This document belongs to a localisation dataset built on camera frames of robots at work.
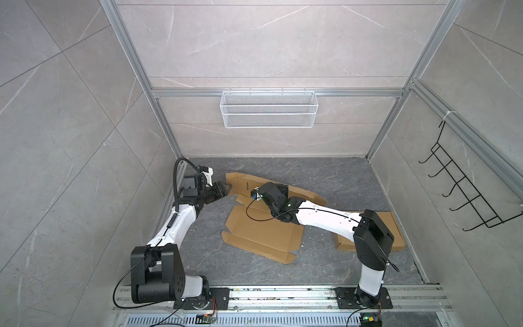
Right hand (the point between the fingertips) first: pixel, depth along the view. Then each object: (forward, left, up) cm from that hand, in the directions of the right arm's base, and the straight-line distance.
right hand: (281, 182), depth 87 cm
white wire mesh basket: (+37, +4, +12) cm, 39 cm away
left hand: (0, +24, 0) cm, 24 cm away
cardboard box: (-11, +14, -17) cm, 25 cm away
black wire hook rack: (-25, -60, +14) cm, 67 cm away
